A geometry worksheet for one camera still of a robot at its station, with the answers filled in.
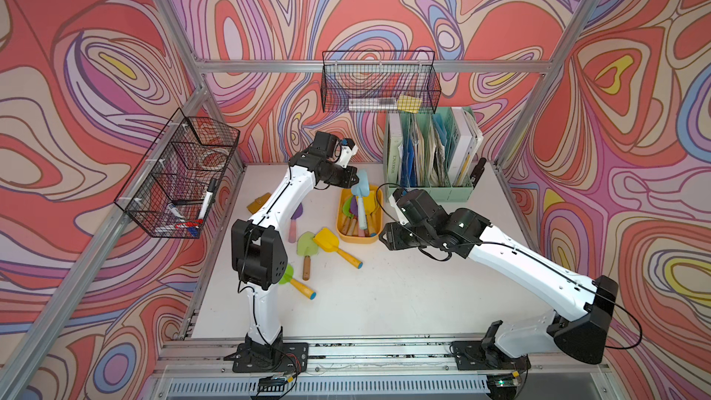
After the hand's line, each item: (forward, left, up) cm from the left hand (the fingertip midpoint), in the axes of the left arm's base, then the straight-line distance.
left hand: (358, 179), depth 87 cm
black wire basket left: (-12, +50, +8) cm, 52 cm away
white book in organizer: (+16, -37, +4) cm, 41 cm away
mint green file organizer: (+12, -20, -1) cm, 24 cm away
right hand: (-23, -8, -1) cm, 24 cm away
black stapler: (+22, -51, -19) cm, 59 cm away
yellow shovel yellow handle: (-6, -4, -6) cm, 9 cm away
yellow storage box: (-11, -1, -17) cm, 20 cm away
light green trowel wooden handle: (-13, +18, -21) cm, 31 cm away
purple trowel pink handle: (-3, +24, -21) cm, 32 cm away
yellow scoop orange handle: (-11, +10, -21) cm, 25 cm away
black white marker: (-15, +38, +11) cm, 42 cm away
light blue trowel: (-1, -1, -4) cm, 4 cm away
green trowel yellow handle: (-24, +22, -20) cm, 39 cm away
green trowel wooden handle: (0, +4, -20) cm, 20 cm away
